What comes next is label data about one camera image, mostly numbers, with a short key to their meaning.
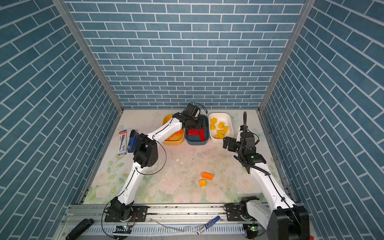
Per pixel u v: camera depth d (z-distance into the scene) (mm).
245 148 619
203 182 842
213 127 1071
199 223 722
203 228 692
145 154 608
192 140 1016
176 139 963
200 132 1050
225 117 1130
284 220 389
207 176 845
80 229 676
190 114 804
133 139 990
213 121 1105
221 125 1083
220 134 1027
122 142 990
